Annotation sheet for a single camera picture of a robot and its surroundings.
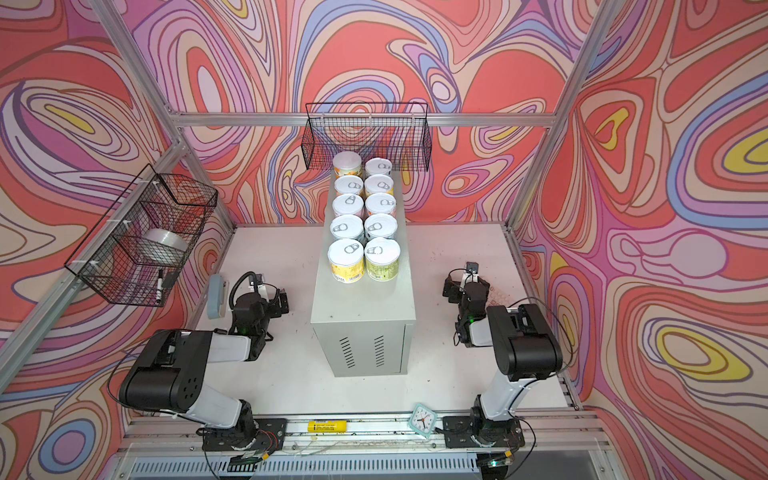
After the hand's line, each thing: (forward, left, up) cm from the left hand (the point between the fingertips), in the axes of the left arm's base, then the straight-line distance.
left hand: (271, 289), depth 94 cm
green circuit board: (-45, -1, -8) cm, 46 cm away
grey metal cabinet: (-10, -31, -8) cm, 33 cm away
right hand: (+4, -63, -1) cm, 63 cm away
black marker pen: (-11, +19, +19) cm, 29 cm away
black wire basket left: (-5, +20, +29) cm, 35 cm away
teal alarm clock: (-36, -46, -5) cm, 59 cm away
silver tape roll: (-1, +17, +26) cm, 31 cm away
